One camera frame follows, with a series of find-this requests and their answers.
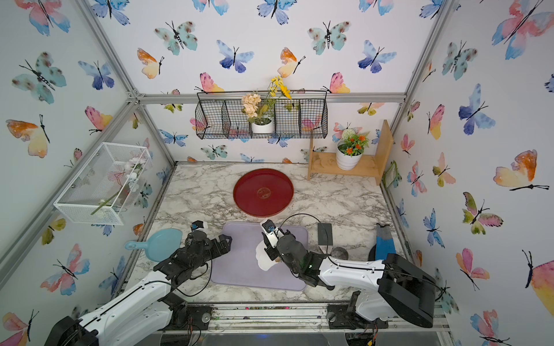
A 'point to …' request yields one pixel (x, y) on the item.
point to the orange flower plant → (353, 144)
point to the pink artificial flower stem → (134, 167)
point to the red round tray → (263, 192)
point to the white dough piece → (264, 260)
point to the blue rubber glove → (384, 243)
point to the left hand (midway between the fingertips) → (226, 240)
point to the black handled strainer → (325, 242)
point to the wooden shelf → (372, 164)
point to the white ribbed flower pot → (344, 161)
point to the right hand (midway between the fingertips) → (267, 228)
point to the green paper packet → (391, 175)
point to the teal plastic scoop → (160, 244)
